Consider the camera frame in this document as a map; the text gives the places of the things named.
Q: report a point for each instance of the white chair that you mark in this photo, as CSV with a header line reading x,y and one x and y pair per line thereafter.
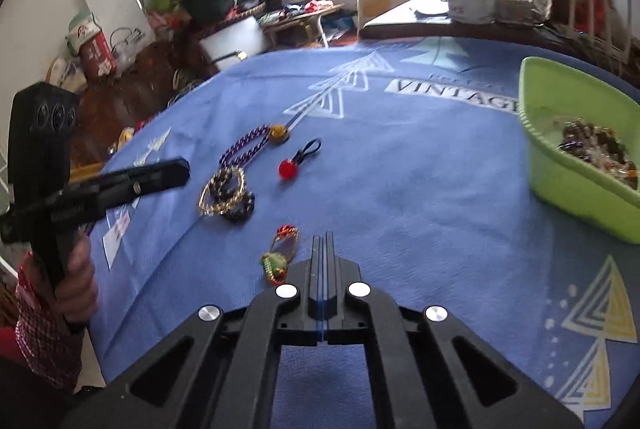
x,y
380,4

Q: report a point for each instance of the person's left hand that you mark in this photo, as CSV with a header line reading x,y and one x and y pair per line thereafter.
x,y
80,279

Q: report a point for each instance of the white rack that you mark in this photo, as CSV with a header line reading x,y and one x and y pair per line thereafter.
x,y
585,14

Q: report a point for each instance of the brown wooden desk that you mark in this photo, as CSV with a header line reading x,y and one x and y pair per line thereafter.
x,y
415,26

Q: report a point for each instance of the red and white sack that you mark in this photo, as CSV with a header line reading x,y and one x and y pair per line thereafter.
x,y
97,54

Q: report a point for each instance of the pile of mixed beaded jewelry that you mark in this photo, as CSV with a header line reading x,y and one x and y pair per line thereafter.
x,y
590,144

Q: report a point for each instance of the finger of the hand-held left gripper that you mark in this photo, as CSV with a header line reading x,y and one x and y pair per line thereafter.
x,y
50,215
160,174

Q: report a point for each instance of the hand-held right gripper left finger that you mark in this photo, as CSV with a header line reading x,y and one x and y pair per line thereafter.
x,y
312,269

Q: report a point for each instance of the yellow toy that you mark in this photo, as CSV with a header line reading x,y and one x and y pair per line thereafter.
x,y
122,138

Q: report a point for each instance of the white storage bin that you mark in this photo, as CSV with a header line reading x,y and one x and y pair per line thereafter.
x,y
235,41

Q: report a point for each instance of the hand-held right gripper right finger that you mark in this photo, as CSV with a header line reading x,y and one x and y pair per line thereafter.
x,y
330,269

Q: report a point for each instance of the low wooden table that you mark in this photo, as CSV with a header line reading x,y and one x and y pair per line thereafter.
x,y
300,14

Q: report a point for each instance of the person's left forearm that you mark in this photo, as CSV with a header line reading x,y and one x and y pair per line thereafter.
x,y
40,344

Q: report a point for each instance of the green plastic basket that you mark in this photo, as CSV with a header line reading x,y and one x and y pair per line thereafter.
x,y
565,189

